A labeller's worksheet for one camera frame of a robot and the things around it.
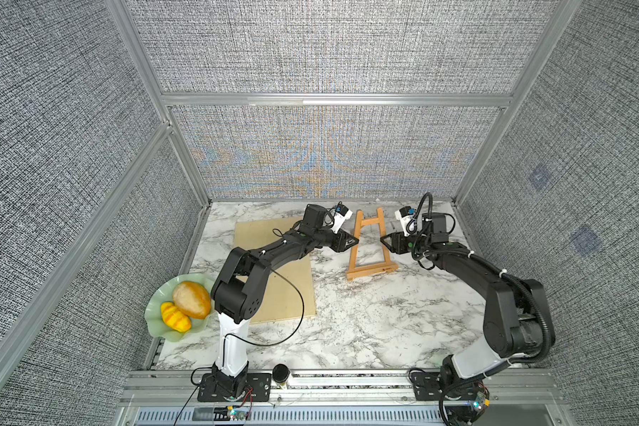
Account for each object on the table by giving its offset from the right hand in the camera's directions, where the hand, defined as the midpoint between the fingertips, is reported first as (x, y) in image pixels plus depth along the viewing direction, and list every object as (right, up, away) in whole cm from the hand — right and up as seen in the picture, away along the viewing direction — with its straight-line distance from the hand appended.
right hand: (387, 231), depth 90 cm
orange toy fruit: (-63, -21, -8) cm, 67 cm away
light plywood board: (-33, -22, +1) cm, 40 cm away
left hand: (-10, -2, -1) cm, 10 cm away
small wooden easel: (-8, -14, +2) cm, 16 cm away
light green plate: (-73, -28, -10) cm, 78 cm away
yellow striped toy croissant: (-68, -27, -9) cm, 73 cm away
